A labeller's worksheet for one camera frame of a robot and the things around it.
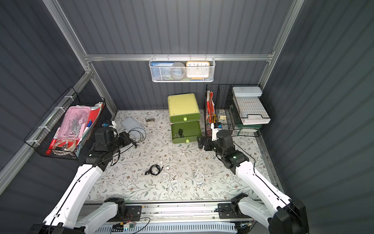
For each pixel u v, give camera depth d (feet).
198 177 2.83
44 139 2.05
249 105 3.16
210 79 2.95
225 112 3.93
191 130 3.17
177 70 2.97
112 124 2.23
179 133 3.16
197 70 2.90
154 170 2.91
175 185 2.71
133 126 3.60
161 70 3.04
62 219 1.26
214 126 2.30
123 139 2.23
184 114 2.97
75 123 2.36
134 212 2.40
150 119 3.78
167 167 2.92
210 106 3.83
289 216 1.27
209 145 2.27
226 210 2.41
